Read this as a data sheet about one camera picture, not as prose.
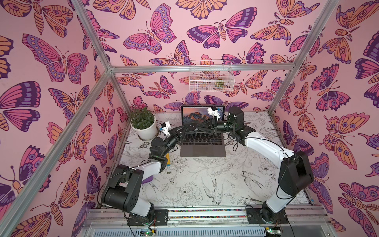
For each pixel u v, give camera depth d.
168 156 0.95
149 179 0.85
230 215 0.75
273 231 0.71
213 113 0.74
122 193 0.44
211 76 0.95
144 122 0.94
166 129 0.77
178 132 0.73
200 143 1.01
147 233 0.71
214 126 0.67
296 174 0.45
